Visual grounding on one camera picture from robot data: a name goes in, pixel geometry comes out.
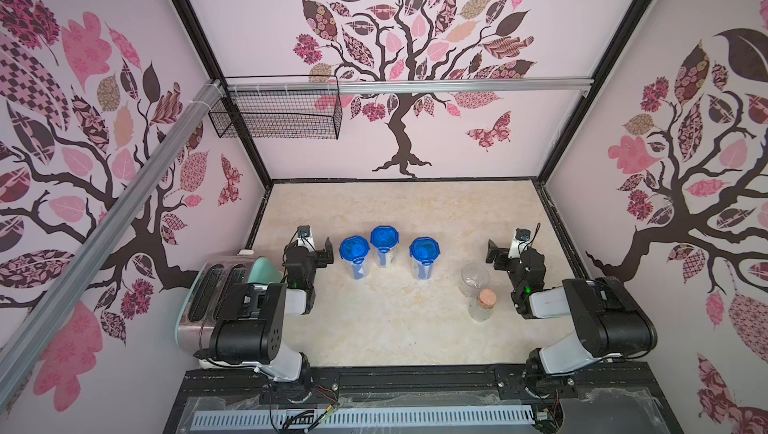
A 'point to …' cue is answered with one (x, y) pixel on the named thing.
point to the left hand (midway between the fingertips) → (313, 244)
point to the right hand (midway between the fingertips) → (505, 239)
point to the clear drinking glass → (474, 278)
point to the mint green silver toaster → (207, 289)
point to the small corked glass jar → (480, 309)
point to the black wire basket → (300, 107)
